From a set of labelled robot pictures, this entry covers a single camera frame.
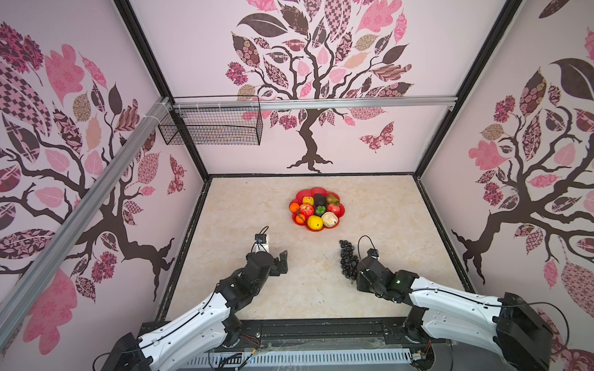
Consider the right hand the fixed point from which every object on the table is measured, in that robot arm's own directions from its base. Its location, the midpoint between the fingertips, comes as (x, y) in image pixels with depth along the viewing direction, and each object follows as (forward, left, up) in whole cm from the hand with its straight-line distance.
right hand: (355, 279), depth 84 cm
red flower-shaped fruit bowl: (+30, +13, +4) cm, 33 cm away
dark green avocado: (+36, +11, +4) cm, 38 cm away
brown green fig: (+35, +7, +5) cm, 36 cm away
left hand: (+6, +30, +8) cm, 31 cm away
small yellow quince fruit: (+35, +17, +5) cm, 39 cm away
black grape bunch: (+6, +2, +4) cm, 7 cm away
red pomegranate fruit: (+30, +18, +5) cm, 35 cm away
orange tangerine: (+31, +23, +6) cm, 39 cm away
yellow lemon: (+22, +14, +5) cm, 27 cm away
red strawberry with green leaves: (+30, +6, +5) cm, 31 cm away
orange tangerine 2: (+25, +21, +4) cm, 33 cm away
